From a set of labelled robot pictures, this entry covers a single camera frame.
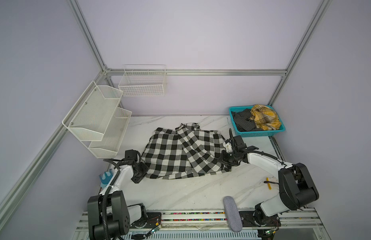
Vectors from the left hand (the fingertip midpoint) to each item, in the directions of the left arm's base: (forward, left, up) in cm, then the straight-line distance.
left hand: (145, 174), depth 86 cm
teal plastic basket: (+28, -72, +4) cm, 77 cm away
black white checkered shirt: (+17, -25, -2) cm, 30 cm away
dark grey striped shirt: (+36, -64, +7) cm, 74 cm away
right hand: (+8, -42, +4) cm, 43 cm away
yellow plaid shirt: (+38, -80, +9) cm, 89 cm away
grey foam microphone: (-21, -48, 0) cm, 52 cm away
